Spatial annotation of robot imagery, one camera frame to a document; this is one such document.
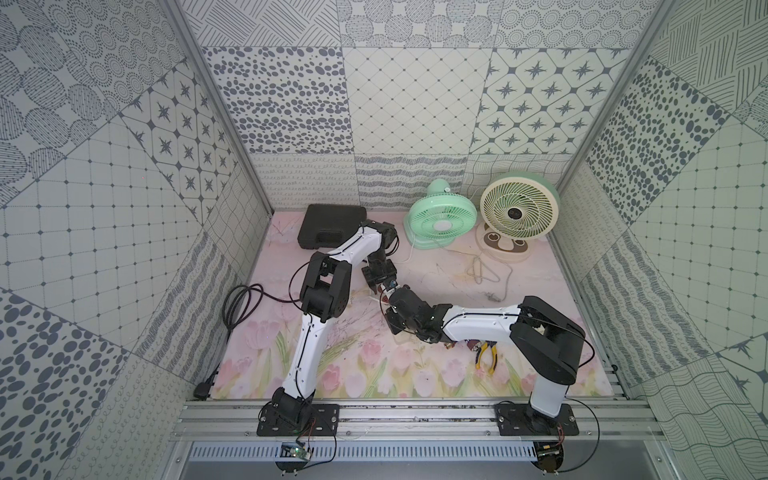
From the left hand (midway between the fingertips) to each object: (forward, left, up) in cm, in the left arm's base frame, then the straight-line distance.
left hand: (384, 287), depth 99 cm
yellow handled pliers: (-21, -29, 0) cm, 36 cm away
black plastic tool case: (+22, +22, +7) cm, 32 cm away
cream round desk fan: (+14, -41, +24) cm, 49 cm away
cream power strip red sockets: (-11, -2, +15) cm, 19 cm away
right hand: (-10, -3, +3) cm, 11 cm away
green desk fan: (+12, -16, +21) cm, 29 cm away
